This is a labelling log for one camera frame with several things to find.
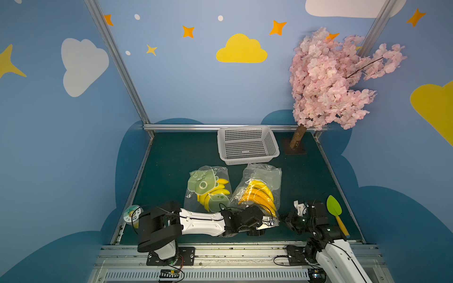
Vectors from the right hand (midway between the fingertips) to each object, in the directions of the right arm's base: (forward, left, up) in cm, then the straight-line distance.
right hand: (280, 215), depth 82 cm
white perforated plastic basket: (+46, +16, -3) cm, 49 cm away
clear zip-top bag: (+22, +2, -2) cm, 23 cm away
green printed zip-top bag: (+12, +36, -1) cm, 38 cm away
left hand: (-2, +8, +4) cm, 9 cm away
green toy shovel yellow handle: (+7, -29, -4) cm, 30 cm away
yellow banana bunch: (+10, +10, +1) cm, 14 cm away
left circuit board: (-26, +48, -6) cm, 55 cm away
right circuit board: (-22, -14, -7) cm, 27 cm away
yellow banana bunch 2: (+7, +38, -2) cm, 39 cm away
